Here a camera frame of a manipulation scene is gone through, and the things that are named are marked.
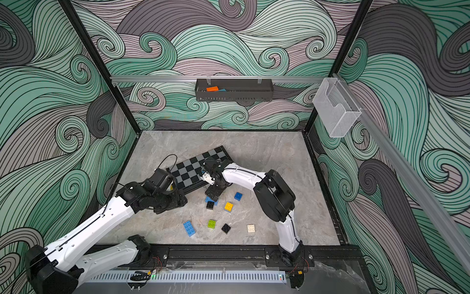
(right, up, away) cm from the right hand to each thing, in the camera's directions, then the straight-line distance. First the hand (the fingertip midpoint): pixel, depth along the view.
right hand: (220, 188), depth 91 cm
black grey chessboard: (-18, +7, +4) cm, 20 cm away
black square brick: (-5, -6, -7) cm, 10 cm away
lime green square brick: (-3, -14, -10) cm, 17 cm away
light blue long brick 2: (-13, -16, -11) cm, 23 cm away
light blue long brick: (-6, -5, -3) cm, 8 cm away
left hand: (-16, -2, -16) cm, 22 cm away
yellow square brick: (+4, -7, -7) cm, 11 cm away
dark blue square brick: (+9, -4, -1) cm, 10 cm away
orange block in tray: (-2, +52, +1) cm, 52 cm away
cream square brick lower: (+14, -15, -11) cm, 24 cm away
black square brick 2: (+3, -15, -11) cm, 19 cm away
